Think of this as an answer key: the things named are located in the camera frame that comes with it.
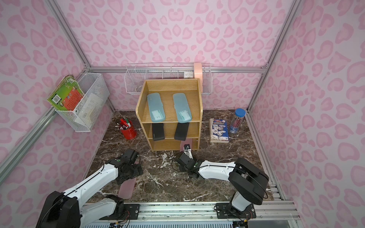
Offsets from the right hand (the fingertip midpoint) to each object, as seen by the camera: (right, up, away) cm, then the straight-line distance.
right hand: (183, 161), depth 88 cm
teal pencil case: (-13, +30, -15) cm, 36 cm away
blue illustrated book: (+25, +18, +15) cm, 34 cm away
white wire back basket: (-32, +57, +8) cm, 66 cm away
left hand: (-28, -6, -3) cm, 29 cm away
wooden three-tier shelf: (-7, +31, -12) cm, 34 cm away
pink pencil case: (-32, -13, -8) cm, 35 cm away
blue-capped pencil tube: (+36, +30, +3) cm, 47 cm away
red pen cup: (-36, +21, +2) cm, 42 cm away
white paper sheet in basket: (-55, +32, -5) cm, 63 cm away
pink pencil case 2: (+3, +13, -5) cm, 14 cm away
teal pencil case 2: (0, +29, -16) cm, 33 cm away
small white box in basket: (+3, +55, +4) cm, 56 cm away
